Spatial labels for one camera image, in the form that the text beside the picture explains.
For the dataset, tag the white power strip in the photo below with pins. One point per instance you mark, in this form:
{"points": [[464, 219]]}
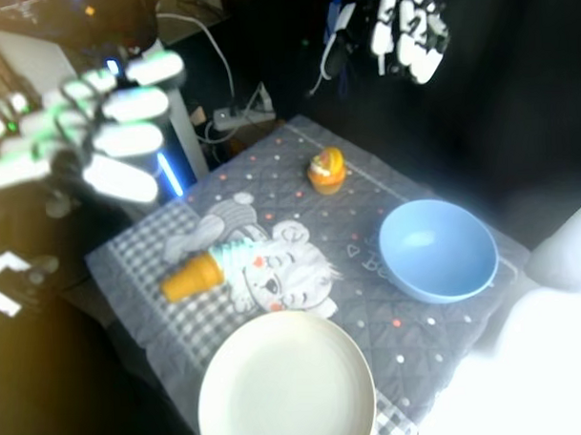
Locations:
{"points": [[241, 118]]}

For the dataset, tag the toy ice cream cone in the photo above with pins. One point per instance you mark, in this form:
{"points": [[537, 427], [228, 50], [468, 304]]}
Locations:
{"points": [[202, 273]]}

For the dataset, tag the orange toy cupcake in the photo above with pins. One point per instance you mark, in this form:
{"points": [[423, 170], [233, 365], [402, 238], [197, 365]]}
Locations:
{"points": [[327, 171]]}

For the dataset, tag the blue plastic bowl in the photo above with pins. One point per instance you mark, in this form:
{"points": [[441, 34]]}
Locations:
{"points": [[437, 250]]}

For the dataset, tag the grey quilt with printed bear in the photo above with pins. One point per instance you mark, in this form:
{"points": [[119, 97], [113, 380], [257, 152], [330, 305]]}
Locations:
{"points": [[348, 215]]}

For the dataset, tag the cream round plate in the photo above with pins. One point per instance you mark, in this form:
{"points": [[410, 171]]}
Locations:
{"points": [[287, 384]]}

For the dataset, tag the white robot body shell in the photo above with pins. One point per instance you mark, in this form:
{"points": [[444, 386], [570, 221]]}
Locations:
{"points": [[524, 362]]}

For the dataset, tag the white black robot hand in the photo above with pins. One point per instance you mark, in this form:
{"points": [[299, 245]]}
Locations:
{"points": [[130, 137], [408, 41]]}

